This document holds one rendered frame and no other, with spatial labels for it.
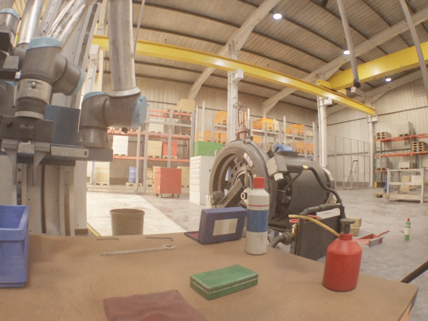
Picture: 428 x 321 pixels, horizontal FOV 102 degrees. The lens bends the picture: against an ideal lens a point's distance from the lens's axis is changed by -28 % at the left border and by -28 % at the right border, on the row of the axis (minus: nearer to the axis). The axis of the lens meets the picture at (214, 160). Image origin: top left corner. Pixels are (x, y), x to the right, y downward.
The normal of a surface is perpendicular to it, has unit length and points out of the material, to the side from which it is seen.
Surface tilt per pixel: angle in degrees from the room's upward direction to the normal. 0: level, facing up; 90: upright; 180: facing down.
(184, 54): 90
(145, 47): 90
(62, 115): 90
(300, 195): 100
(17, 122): 90
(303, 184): 82
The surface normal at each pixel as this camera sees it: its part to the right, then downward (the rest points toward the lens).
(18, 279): 0.65, -0.03
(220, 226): 0.50, 0.18
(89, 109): -0.01, -0.07
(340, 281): -0.50, -0.07
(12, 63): 0.69, -0.42
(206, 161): 0.42, -0.04
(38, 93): 0.86, -0.01
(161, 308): 0.34, -0.78
